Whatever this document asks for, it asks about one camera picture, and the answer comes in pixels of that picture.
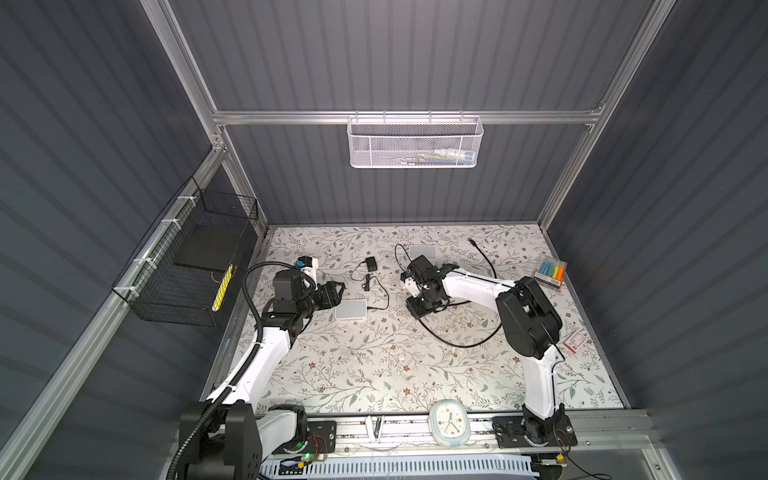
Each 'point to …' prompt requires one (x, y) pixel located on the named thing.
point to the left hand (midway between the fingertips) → (335, 286)
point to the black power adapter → (371, 263)
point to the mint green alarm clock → (450, 423)
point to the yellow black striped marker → (222, 288)
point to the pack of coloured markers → (552, 271)
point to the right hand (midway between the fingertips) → (416, 313)
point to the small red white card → (575, 341)
